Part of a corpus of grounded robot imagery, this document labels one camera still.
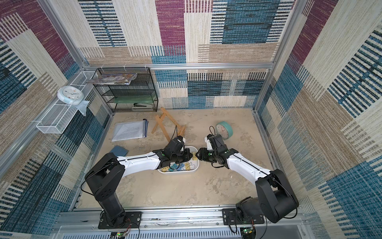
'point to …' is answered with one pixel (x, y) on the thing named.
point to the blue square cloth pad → (119, 151)
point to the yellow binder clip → (194, 158)
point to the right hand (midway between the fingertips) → (198, 153)
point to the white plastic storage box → (190, 164)
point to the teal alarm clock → (224, 129)
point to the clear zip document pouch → (130, 130)
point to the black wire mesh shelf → (128, 89)
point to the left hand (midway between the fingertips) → (194, 154)
